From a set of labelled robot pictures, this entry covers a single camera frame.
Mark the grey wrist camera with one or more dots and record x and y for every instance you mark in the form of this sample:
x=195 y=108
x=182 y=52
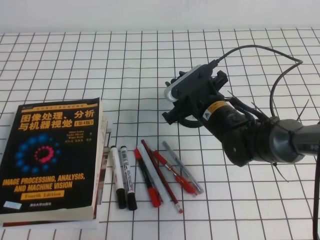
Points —
x=188 y=82

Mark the grey transparent pen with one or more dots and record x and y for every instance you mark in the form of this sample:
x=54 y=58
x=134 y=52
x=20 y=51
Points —
x=183 y=168

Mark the white marker black print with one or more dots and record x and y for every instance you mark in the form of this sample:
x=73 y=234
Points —
x=132 y=203

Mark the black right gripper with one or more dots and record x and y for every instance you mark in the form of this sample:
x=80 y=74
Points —
x=191 y=106

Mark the white book under textbook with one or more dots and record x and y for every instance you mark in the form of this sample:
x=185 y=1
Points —
x=91 y=224

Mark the white pen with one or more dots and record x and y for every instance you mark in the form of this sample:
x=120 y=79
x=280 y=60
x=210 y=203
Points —
x=151 y=170

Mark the white marker red print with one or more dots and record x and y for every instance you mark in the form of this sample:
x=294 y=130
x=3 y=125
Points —
x=118 y=178

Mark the black pen red cap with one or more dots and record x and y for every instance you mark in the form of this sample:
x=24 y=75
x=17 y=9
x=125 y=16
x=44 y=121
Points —
x=153 y=194

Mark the black mesh pen holder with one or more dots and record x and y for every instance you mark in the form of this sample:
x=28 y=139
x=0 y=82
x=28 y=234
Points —
x=190 y=123

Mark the dark red pencil with eraser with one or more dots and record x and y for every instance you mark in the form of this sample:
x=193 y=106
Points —
x=161 y=176

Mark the red gel pen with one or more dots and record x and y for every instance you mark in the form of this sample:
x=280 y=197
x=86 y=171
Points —
x=188 y=187

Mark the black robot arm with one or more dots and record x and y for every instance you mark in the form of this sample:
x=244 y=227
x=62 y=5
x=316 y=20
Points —
x=245 y=134

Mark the black image processing textbook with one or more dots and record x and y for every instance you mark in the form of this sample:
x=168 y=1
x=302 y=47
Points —
x=51 y=163

